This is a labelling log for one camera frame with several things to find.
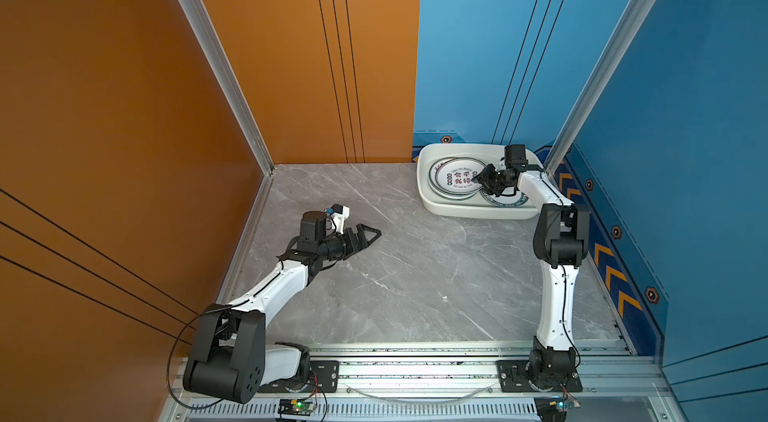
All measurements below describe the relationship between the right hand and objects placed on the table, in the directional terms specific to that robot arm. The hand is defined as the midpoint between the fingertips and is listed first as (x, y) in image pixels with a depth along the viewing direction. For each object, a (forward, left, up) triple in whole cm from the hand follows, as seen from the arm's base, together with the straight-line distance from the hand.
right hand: (473, 179), depth 106 cm
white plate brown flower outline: (-3, +12, -3) cm, 13 cm away
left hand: (-27, +34, +6) cm, 44 cm away
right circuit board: (-66, -9, -9) cm, 67 cm away
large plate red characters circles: (+5, +6, -3) cm, 8 cm away
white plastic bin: (-8, -1, -6) cm, 10 cm away
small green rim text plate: (-6, -11, -4) cm, 14 cm away
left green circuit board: (-65, +52, -9) cm, 84 cm away
